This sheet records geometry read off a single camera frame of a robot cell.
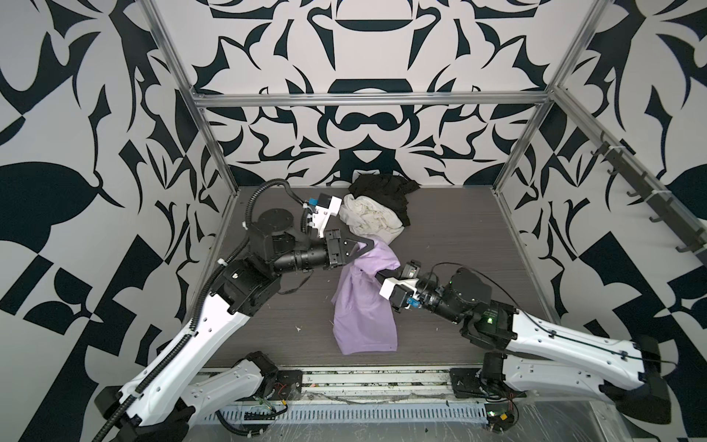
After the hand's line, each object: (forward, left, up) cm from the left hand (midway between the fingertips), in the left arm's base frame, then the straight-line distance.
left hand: (377, 242), depth 53 cm
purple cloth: (-6, +2, -24) cm, 25 cm away
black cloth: (+48, -12, -36) cm, 62 cm away
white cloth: (+34, -1, -35) cm, 49 cm away
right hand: (-1, 0, -5) cm, 5 cm away
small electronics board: (-25, -32, -43) cm, 59 cm away
